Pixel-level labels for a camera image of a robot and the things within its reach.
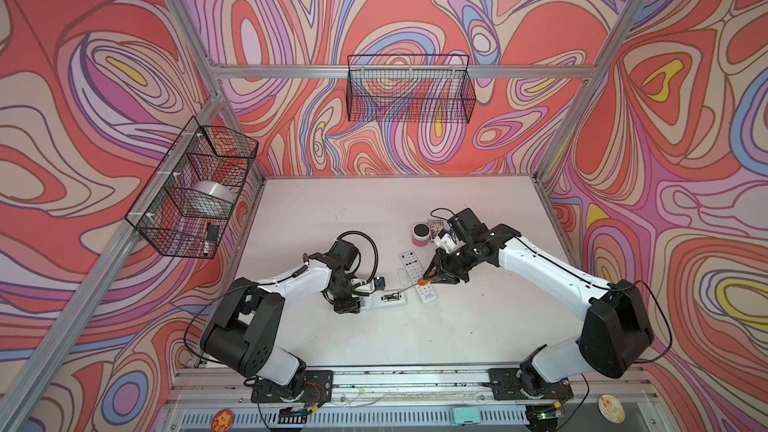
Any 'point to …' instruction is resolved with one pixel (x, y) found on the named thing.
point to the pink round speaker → (421, 234)
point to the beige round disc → (611, 408)
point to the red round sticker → (223, 421)
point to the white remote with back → (380, 299)
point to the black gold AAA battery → (390, 297)
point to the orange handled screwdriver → (421, 282)
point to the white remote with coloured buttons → (413, 265)
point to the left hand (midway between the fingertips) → (356, 296)
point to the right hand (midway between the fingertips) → (429, 284)
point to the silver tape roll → (208, 199)
